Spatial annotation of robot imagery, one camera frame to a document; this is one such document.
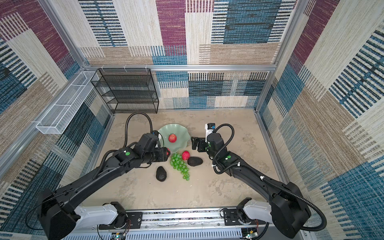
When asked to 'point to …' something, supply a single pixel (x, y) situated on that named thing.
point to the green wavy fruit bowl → (183, 136)
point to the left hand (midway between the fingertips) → (168, 152)
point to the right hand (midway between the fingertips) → (199, 139)
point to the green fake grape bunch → (177, 163)
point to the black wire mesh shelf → (127, 90)
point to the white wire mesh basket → (60, 114)
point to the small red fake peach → (185, 155)
